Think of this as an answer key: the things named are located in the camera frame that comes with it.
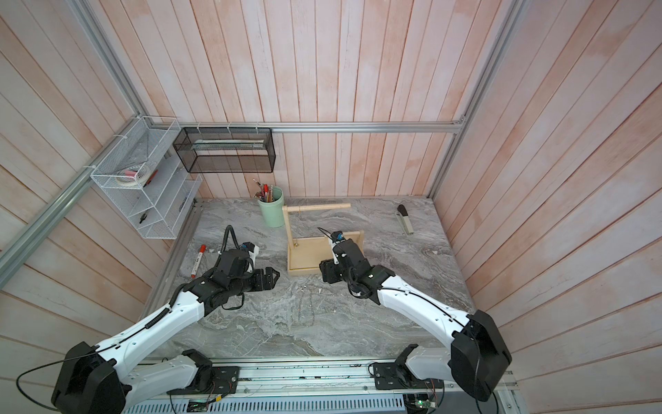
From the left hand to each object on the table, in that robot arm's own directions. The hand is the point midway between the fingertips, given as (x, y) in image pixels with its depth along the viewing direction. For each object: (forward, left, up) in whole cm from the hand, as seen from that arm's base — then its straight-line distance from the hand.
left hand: (268, 278), depth 83 cm
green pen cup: (+31, +2, -2) cm, 31 cm away
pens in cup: (+32, +4, +9) cm, 33 cm away
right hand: (+4, -20, +3) cm, 20 cm away
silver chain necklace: (-6, -14, -11) cm, 19 cm away
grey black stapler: (+33, -52, -6) cm, 62 cm away
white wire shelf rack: (+16, +34, +17) cm, 41 cm away
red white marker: (+19, +32, -11) cm, 38 cm away
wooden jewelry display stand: (+17, -10, -14) cm, 24 cm away
